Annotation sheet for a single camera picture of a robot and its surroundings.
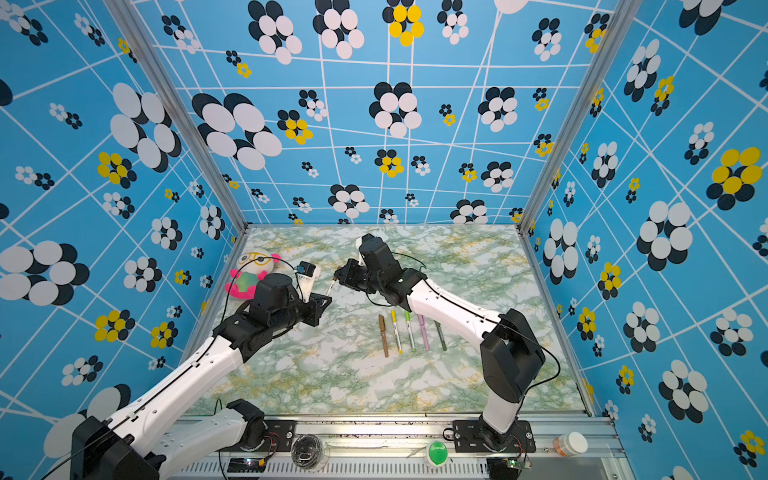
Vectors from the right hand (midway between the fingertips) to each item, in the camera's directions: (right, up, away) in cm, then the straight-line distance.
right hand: (335, 276), depth 79 cm
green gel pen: (+30, -16, +15) cm, 37 cm away
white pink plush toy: (-31, +2, +21) cm, 38 cm away
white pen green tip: (+20, -15, +15) cm, 29 cm away
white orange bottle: (+55, -37, -12) cm, 68 cm away
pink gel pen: (+24, -15, +15) cm, 32 cm away
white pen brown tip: (+1, -2, -8) cm, 8 cm away
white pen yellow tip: (+16, -15, +15) cm, 26 cm away
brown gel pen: (+13, -19, +12) cm, 26 cm away
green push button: (+25, -37, -16) cm, 47 cm away
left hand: (-1, -5, -1) cm, 5 cm away
